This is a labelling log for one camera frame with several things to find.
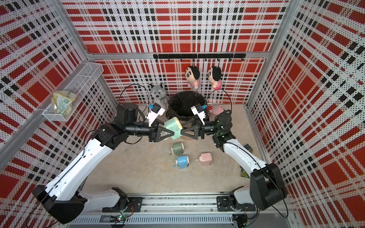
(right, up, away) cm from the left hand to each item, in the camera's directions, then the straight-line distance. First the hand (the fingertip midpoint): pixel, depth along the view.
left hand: (172, 130), depth 62 cm
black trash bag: (+1, +14, +30) cm, 33 cm away
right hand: (+5, 0, +2) cm, 5 cm away
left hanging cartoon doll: (+9, +34, +29) cm, 45 cm away
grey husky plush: (-16, +23, +43) cm, 51 cm away
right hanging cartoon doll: (+24, +34, +31) cm, 51 cm away
